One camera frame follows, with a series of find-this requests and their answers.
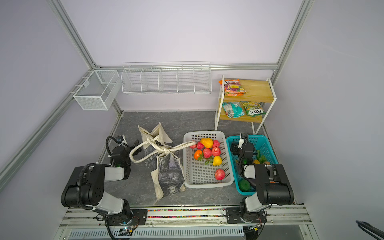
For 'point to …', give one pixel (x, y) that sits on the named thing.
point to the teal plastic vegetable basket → (262, 142)
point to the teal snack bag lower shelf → (233, 109)
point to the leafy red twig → (208, 160)
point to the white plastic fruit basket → (197, 174)
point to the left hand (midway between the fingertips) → (132, 143)
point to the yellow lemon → (217, 161)
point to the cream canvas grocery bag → (167, 169)
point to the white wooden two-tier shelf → (257, 90)
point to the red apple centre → (207, 153)
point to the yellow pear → (208, 142)
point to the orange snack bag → (233, 88)
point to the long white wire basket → (166, 78)
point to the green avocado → (244, 185)
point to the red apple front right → (219, 174)
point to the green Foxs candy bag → (253, 108)
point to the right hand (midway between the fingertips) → (242, 142)
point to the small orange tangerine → (197, 154)
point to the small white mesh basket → (98, 91)
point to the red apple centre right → (216, 150)
